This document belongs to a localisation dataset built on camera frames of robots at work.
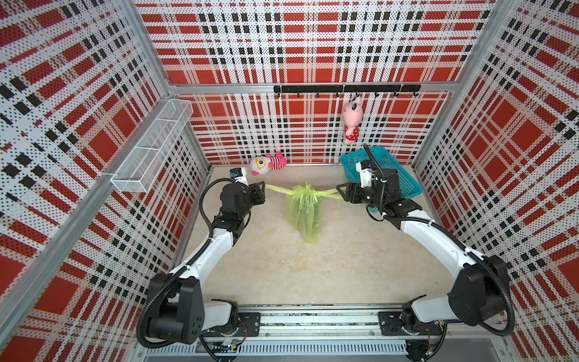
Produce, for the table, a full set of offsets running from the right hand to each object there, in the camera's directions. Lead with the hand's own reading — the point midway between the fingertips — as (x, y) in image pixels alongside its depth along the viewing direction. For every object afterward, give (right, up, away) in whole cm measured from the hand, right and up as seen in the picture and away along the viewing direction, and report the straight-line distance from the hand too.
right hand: (345, 186), depth 81 cm
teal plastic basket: (+34, -1, +23) cm, 41 cm away
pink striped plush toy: (-37, +11, +31) cm, 50 cm away
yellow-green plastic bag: (-15, -7, 0) cm, 17 cm away
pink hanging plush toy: (+4, +29, +10) cm, 31 cm away
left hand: (-30, +1, +3) cm, 30 cm away
